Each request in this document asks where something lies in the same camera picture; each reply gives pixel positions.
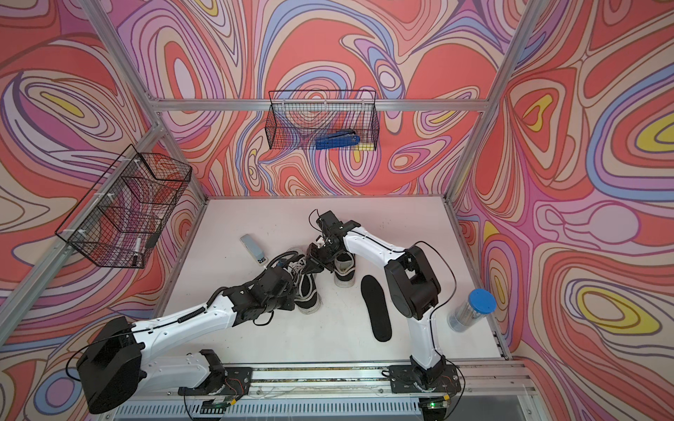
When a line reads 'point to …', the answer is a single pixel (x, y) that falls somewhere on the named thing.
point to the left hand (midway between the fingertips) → (300, 297)
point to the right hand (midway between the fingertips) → (304, 276)
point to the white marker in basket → (137, 250)
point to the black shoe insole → (374, 296)
